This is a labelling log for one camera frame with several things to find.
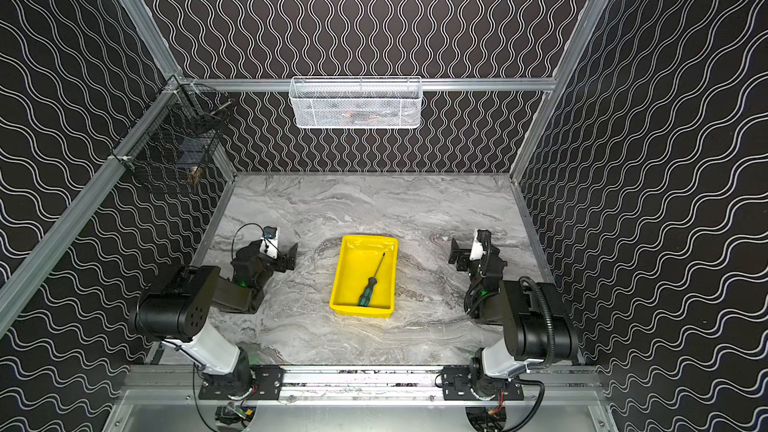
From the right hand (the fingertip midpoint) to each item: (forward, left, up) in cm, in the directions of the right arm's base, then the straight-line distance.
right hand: (474, 240), depth 91 cm
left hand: (0, +57, -1) cm, 57 cm away
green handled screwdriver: (-17, +33, -5) cm, 37 cm away
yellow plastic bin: (-10, +33, -6) cm, 35 cm away
